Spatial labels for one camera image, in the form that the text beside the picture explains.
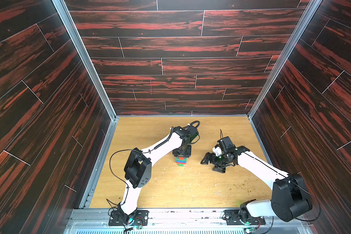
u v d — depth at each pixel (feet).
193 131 2.35
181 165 3.06
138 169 1.64
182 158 2.83
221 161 2.37
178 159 2.83
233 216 2.42
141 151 1.69
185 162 2.98
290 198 1.38
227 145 2.27
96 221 2.41
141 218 2.40
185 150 2.41
